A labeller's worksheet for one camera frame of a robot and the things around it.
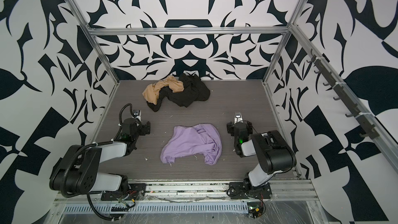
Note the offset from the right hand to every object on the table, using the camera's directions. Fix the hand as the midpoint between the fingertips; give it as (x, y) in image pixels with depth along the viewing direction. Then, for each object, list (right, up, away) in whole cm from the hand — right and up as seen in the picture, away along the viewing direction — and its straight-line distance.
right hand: (241, 120), depth 94 cm
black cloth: (-29, +18, +12) cm, 36 cm away
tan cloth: (-57, +17, +11) cm, 61 cm away
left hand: (-61, +1, -2) cm, 61 cm away
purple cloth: (-25, -8, -11) cm, 28 cm away
